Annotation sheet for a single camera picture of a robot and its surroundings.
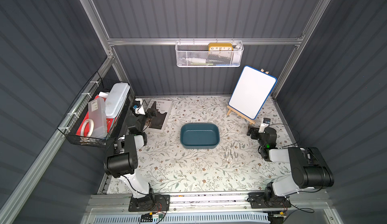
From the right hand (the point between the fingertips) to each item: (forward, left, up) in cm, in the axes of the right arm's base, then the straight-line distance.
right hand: (261, 126), depth 93 cm
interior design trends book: (+4, +66, -4) cm, 66 cm away
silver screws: (-13, +19, -8) cm, 24 cm away
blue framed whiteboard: (+14, +7, +18) cm, 24 cm away
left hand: (+7, +68, +16) cm, 70 cm away
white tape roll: (-18, +84, +27) cm, 90 cm away
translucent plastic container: (-10, +86, +26) cm, 90 cm away
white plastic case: (+3, +81, +25) cm, 85 cm away
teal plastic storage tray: (-2, +38, -10) cm, 40 cm away
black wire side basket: (-19, +91, +28) cm, 98 cm away
